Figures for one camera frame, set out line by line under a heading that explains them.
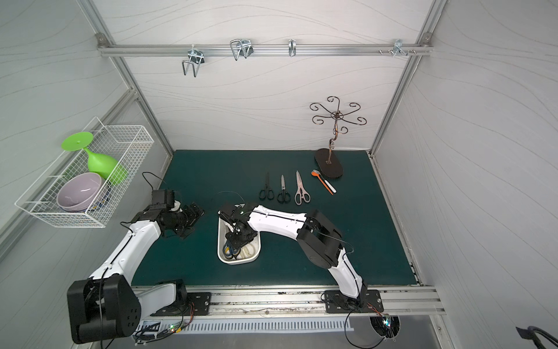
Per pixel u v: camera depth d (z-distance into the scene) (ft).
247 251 2.79
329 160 3.74
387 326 2.35
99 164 2.09
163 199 2.17
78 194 2.02
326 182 3.52
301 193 3.40
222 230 2.90
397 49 2.52
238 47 2.51
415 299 2.52
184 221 2.40
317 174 3.64
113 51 2.60
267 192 3.54
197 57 2.57
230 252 2.73
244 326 2.30
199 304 2.41
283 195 3.33
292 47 2.58
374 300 2.45
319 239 1.63
